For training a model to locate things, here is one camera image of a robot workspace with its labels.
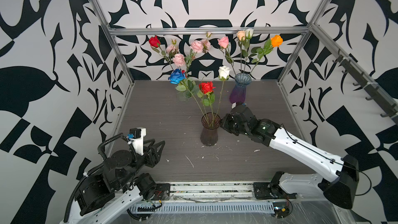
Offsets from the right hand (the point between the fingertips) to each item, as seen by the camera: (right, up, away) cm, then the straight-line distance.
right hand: (217, 120), depth 74 cm
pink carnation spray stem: (-19, +31, +11) cm, 38 cm away
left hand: (-24, -5, -12) cm, 28 cm away
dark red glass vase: (-3, -2, +5) cm, 6 cm away
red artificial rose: (-5, +16, -1) cm, 16 cm away
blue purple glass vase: (+16, +14, +27) cm, 34 cm away
